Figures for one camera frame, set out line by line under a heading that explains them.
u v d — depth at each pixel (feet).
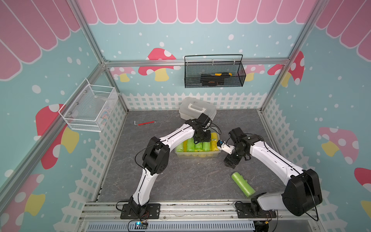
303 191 1.34
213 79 2.98
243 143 1.95
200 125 2.30
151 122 3.69
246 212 2.42
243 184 2.67
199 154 3.02
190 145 2.93
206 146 2.92
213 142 2.95
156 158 1.78
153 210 2.45
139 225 2.38
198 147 2.92
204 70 3.16
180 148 2.88
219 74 3.01
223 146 2.49
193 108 3.47
